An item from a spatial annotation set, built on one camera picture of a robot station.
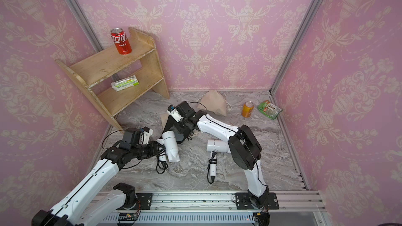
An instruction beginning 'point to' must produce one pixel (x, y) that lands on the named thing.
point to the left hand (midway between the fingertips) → (164, 149)
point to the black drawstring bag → (179, 133)
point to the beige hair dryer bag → (213, 101)
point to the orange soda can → (247, 109)
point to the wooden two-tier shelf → (114, 79)
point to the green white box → (124, 83)
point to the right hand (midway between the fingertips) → (176, 124)
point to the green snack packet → (270, 110)
